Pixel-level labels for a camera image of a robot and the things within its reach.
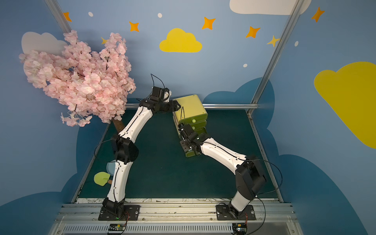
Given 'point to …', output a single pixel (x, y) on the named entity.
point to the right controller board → (239, 228)
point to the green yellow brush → (102, 178)
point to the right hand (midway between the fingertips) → (188, 139)
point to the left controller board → (117, 227)
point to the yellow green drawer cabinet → (192, 112)
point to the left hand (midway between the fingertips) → (176, 105)
